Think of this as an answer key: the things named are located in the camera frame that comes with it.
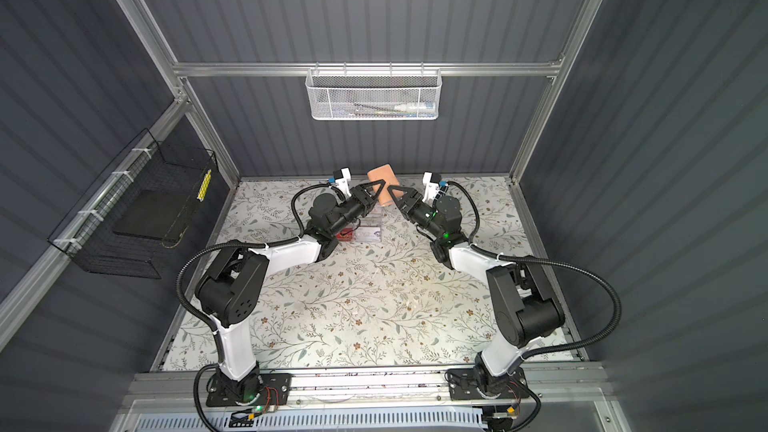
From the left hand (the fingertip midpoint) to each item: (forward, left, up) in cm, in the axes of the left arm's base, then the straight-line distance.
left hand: (387, 183), depth 81 cm
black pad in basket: (-6, +61, -2) cm, 61 cm away
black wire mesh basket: (-19, +64, +6) cm, 67 cm away
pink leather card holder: (+2, -1, 0) cm, 2 cm away
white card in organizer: (0, +6, -24) cm, 25 cm away
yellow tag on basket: (+4, +51, -2) cm, 52 cm away
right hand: (-3, -1, -2) cm, 4 cm away
